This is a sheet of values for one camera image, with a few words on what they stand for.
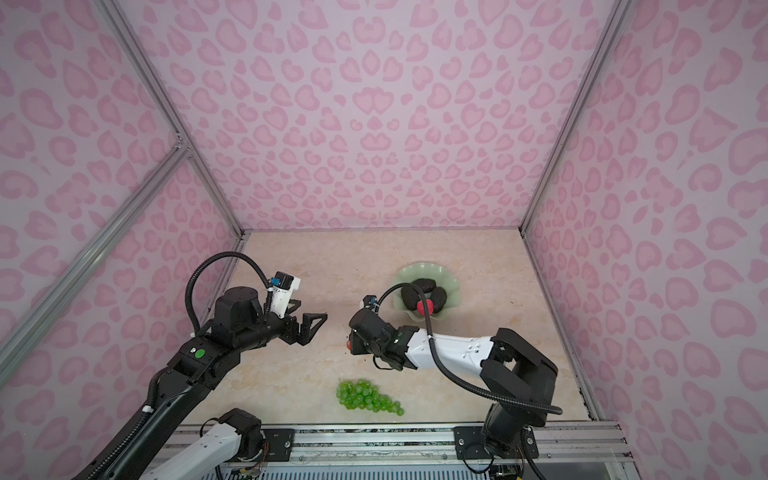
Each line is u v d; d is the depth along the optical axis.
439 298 0.98
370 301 0.76
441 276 1.01
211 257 0.51
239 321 0.53
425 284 1.03
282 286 0.61
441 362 0.48
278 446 0.73
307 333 0.63
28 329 0.52
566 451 0.73
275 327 0.61
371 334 0.64
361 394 0.76
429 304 0.95
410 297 0.96
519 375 0.44
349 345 0.83
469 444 0.74
